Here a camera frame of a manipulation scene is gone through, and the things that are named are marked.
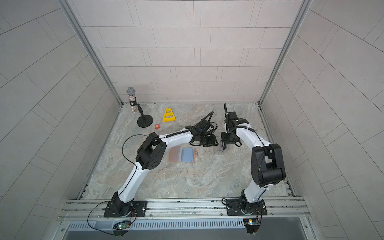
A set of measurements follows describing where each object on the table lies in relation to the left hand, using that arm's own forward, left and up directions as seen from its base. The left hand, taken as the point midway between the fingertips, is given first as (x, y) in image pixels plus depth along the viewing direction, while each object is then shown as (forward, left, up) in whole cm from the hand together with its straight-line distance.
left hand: (220, 142), depth 93 cm
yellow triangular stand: (+24, +36, -1) cm, 43 cm away
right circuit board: (-41, -11, -2) cm, 43 cm away
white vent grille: (-41, +19, -1) cm, 45 cm away
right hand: (0, -3, +3) cm, 4 cm away
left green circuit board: (-42, +46, +3) cm, 63 cm away
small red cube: (+13, +43, -1) cm, 44 cm away
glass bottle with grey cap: (+18, +52, +26) cm, 61 cm away
